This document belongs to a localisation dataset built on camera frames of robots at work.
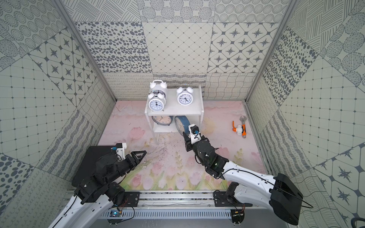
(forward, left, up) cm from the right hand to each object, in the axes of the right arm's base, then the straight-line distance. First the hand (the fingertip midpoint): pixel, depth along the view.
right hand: (188, 131), depth 76 cm
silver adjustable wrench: (+26, -42, -21) cm, 54 cm away
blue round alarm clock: (+8, +15, 0) cm, 17 cm away
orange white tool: (+15, -36, -20) cm, 44 cm away
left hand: (-13, +21, -2) cm, 24 cm away
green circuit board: (-35, +37, -23) cm, 56 cm away
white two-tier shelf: (+7, +8, +11) cm, 15 cm away
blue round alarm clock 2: (+1, +3, +7) cm, 7 cm away
